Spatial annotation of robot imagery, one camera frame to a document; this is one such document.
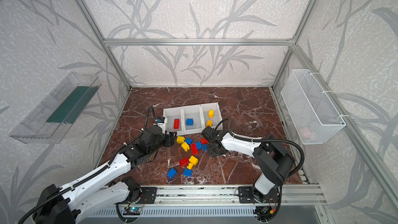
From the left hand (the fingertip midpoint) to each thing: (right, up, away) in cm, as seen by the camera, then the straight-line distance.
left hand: (174, 128), depth 82 cm
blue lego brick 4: (-1, -23, -3) cm, 23 cm away
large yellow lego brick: (+20, +6, +21) cm, 29 cm away
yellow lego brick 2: (+5, -12, +6) cm, 14 cm away
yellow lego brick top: (+1, -8, +9) cm, 12 cm away
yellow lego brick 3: (+10, -17, +1) cm, 20 cm away
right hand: (+22, -12, +7) cm, 26 cm away
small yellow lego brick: (+8, -20, +1) cm, 22 cm away
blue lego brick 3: (+12, -11, +8) cm, 19 cm away
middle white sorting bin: (+8, +7, +23) cm, 25 cm away
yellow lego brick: (+19, 0, +17) cm, 25 cm away
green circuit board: (-17, -37, -11) cm, 42 cm away
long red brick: (+10, -13, +6) cm, 17 cm away
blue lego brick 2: (+6, -9, +9) cm, 15 cm away
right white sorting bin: (+24, +3, +20) cm, 31 cm away
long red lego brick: (-3, 0, +17) cm, 17 cm away
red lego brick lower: (+4, -19, +2) cm, 19 cm away
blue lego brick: (+6, +1, +20) cm, 20 cm away
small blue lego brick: (+16, -12, +7) cm, 21 cm away
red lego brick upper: (+15, -9, +9) cm, 20 cm away
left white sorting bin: (-7, +6, +21) cm, 23 cm away
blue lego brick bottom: (+7, -23, -1) cm, 24 cm away
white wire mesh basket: (+61, +9, -20) cm, 64 cm away
